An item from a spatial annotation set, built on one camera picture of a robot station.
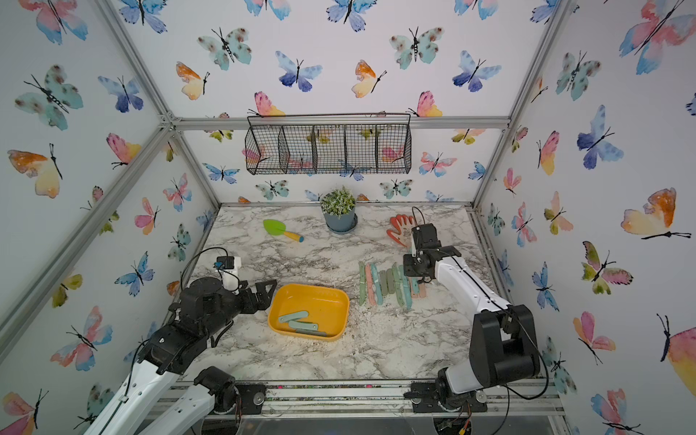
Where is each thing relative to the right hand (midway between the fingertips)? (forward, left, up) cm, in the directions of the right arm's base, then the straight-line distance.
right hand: (417, 263), depth 89 cm
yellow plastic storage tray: (-12, +29, -11) cm, 33 cm away
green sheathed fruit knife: (-2, +18, -10) cm, 21 cm away
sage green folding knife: (+1, +11, -12) cm, 16 cm away
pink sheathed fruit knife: (-3, +15, -11) cm, 19 cm away
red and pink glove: (+25, +2, -9) cm, 26 cm away
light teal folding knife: (-16, +39, -11) cm, 44 cm away
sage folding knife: (0, +8, -12) cm, 14 cm away
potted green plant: (+20, +28, +4) cm, 35 cm away
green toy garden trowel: (+23, +55, -12) cm, 60 cm away
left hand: (-14, +43, +10) cm, 47 cm away
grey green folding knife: (-21, +33, -9) cm, 40 cm away
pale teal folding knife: (-18, +36, -10) cm, 42 cm away
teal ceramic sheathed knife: (-2, +13, -10) cm, 17 cm away
